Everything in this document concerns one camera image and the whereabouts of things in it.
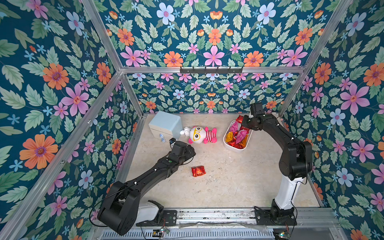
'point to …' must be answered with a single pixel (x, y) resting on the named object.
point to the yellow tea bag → (229, 137)
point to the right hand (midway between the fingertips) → (244, 121)
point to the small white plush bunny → (185, 131)
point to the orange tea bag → (244, 141)
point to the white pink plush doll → (198, 134)
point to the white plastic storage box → (249, 136)
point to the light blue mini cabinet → (165, 127)
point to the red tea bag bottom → (238, 145)
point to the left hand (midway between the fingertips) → (191, 150)
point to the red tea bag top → (240, 119)
